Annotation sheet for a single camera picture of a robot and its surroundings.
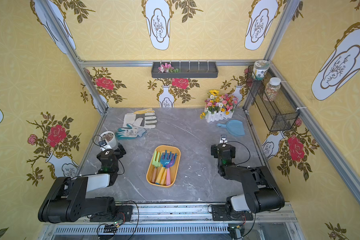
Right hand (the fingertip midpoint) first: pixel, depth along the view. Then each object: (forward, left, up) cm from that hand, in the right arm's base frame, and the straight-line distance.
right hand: (226, 144), depth 94 cm
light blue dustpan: (+19, -10, -6) cm, 22 cm away
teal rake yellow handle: (-21, +37, -2) cm, 43 cm away
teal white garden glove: (+10, +66, -4) cm, 67 cm away
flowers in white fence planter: (+23, +4, +10) cm, 26 cm away
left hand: (-7, +73, +4) cm, 73 cm away
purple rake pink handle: (-18, +35, -2) cm, 39 cm away
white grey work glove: (+23, +57, -3) cm, 61 cm away
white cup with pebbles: (+1, +74, +3) cm, 74 cm away
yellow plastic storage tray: (-5, +32, +2) cm, 33 cm away
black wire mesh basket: (+7, -25, +21) cm, 34 cm away
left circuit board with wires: (-45, +60, -7) cm, 75 cm away
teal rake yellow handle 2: (-10, +35, -1) cm, 36 cm away
